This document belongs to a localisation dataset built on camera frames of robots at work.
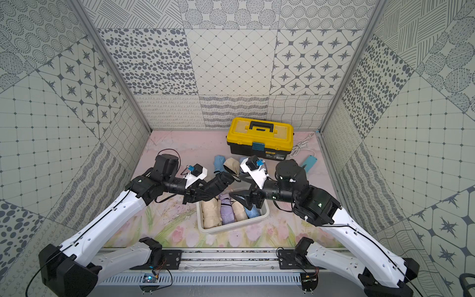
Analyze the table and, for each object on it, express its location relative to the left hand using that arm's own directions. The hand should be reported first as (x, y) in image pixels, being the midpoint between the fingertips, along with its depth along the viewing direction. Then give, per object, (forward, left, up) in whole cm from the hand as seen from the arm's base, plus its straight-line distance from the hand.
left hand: (212, 186), depth 68 cm
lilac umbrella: (0, -4, -22) cm, 22 cm away
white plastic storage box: (-6, -20, -11) cm, 24 cm away
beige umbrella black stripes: (-1, -10, -19) cm, 22 cm away
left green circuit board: (-27, +25, -26) cm, 45 cm away
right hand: (-4, -10, +8) cm, 13 cm away
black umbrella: (-3, -3, +6) cm, 7 cm away
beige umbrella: (-5, +1, -15) cm, 15 cm away
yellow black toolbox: (+33, -23, -9) cm, 42 cm away
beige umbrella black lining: (+20, -5, -15) cm, 26 cm away
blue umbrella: (-2, -17, -20) cm, 26 cm away
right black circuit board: (-26, -38, -28) cm, 54 cm away
